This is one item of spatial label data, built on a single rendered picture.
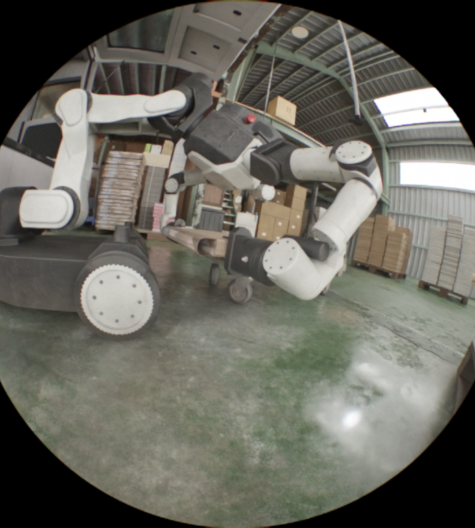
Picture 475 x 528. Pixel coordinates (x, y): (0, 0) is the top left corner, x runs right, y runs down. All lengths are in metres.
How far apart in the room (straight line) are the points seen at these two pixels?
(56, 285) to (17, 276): 0.13
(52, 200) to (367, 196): 0.75
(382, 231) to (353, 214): 3.81
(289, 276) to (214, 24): 1.66
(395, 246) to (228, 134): 3.70
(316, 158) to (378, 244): 3.73
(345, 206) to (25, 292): 0.72
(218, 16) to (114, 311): 1.73
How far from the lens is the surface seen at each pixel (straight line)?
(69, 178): 0.67
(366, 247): 4.23
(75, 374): 0.41
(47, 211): 0.64
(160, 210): 2.55
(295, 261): 0.27
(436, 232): 4.11
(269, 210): 4.69
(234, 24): 1.66
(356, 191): 0.36
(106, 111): 0.73
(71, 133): 0.69
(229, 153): 0.65
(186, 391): 0.36
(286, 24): 6.22
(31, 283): 0.55
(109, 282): 0.42
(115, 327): 0.46
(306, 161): 0.49
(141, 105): 0.69
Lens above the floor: 0.28
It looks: 11 degrees down
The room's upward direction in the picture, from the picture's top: 10 degrees clockwise
